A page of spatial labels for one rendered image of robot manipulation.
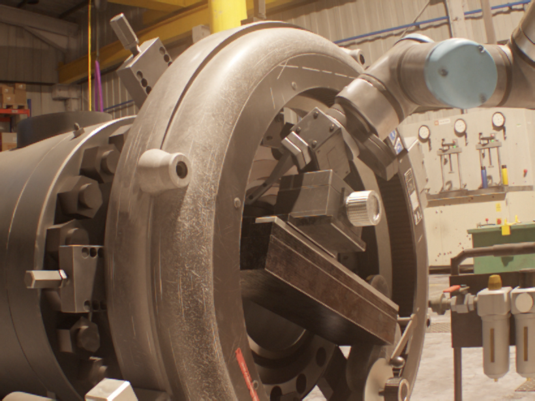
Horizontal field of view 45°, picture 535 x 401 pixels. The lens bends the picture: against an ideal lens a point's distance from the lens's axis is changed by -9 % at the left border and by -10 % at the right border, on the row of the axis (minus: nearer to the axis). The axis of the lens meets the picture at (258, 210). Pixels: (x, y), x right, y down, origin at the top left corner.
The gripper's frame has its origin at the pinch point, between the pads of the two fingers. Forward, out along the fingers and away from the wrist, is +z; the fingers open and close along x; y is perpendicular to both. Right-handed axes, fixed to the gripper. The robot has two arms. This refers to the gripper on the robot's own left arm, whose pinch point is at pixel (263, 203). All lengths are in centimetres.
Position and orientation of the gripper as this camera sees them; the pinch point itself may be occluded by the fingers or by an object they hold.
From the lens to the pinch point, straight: 95.0
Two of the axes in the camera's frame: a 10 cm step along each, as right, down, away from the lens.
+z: -7.3, 6.7, -1.3
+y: -6.5, -6.3, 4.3
